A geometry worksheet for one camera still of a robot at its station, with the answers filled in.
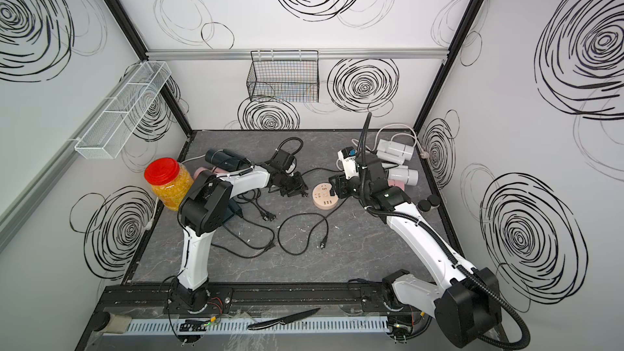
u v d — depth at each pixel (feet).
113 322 2.11
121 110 2.37
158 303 2.41
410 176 3.16
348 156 2.23
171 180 2.69
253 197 3.16
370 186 1.93
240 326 2.30
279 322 2.29
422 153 3.79
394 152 3.45
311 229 2.91
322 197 3.08
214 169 3.19
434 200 2.98
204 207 1.80
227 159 3.35
